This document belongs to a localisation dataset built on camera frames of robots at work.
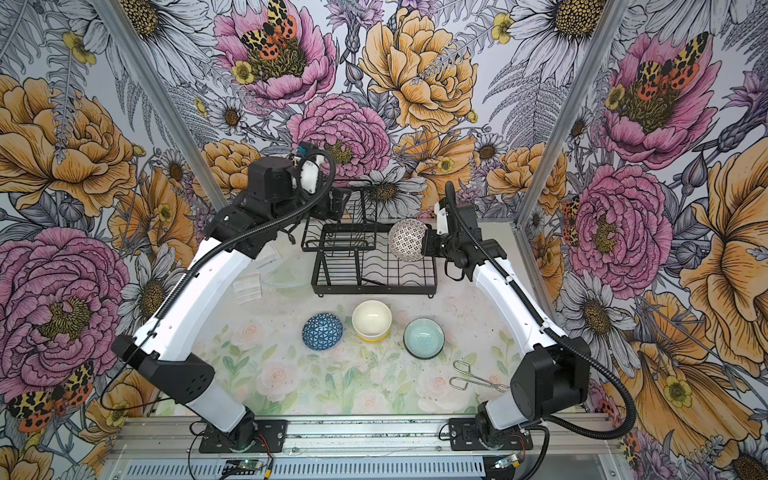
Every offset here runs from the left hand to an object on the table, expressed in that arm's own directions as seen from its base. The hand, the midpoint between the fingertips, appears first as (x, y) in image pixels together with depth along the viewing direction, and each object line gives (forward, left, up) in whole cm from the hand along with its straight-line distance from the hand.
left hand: (334, 198), depth 70 cm
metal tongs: (-29, -32, -41) cm, 60 cm away
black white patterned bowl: (+2, -17, -17) cm, 24 cm away
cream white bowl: (-12, -7, -36) cm, 39 cm away
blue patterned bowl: (-14, +8, -40) cm, 43 cm away
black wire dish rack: (+1, -2, -21) cm, 21 cm away
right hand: (-2, -22, -16) cm, 27 cm away
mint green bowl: (-18, -23, -37) cm, 47 cm away
